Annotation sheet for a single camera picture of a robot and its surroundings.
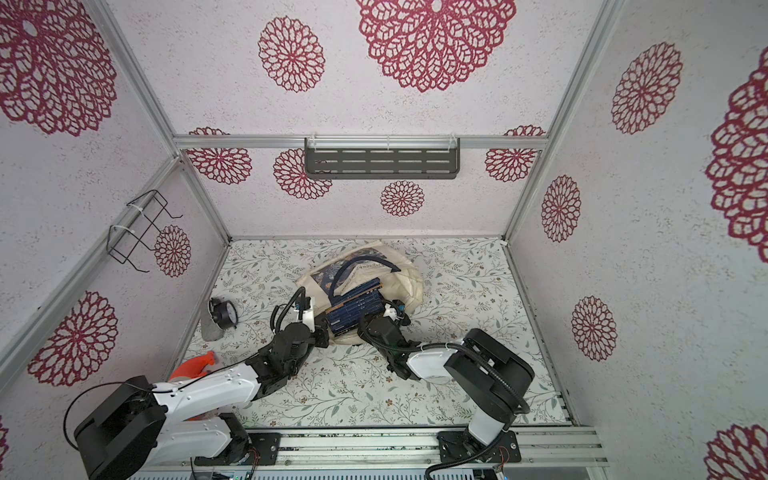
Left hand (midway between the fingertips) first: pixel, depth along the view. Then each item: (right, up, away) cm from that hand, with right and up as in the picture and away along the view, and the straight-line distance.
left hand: (326, 315), depth 85 cm
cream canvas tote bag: (+8, +14, +2) cm, 16 cm away
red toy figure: (-39, -16, +2) cm, 42 cm away
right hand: (+9, -2, +4) cm, 10 cm away
